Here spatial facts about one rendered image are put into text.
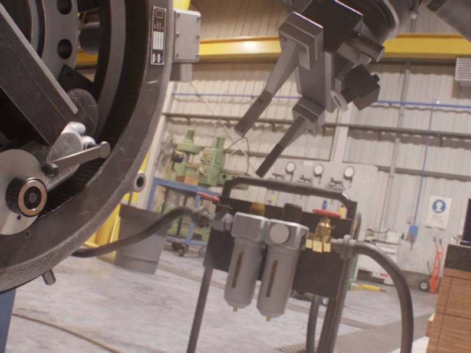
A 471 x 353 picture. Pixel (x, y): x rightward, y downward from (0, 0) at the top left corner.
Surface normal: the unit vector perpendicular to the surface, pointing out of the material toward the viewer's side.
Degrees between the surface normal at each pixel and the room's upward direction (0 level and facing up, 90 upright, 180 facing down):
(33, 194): 90
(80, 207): 90
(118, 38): 104
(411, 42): 90
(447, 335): 90
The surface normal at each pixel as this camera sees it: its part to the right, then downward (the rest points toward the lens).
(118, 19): 0.17, 0.28
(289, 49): -0.48, 0.23
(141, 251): 0.29, 0.02
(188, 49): 0.88, 0.13
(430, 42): -0.52, -0.23
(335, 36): -0.16, -0.29
